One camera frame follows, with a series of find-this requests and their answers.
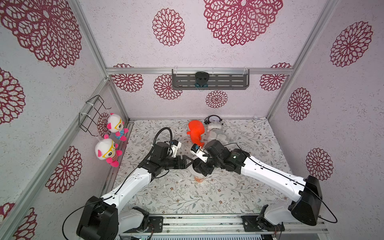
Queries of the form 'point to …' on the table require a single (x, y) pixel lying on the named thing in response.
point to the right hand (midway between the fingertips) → (198, 160)
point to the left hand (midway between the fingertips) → (188, 162)
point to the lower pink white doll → (106, 149)
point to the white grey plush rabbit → (216, 131)
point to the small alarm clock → (212, 118)
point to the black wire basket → (89, 121)
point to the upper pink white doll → (115, 124)
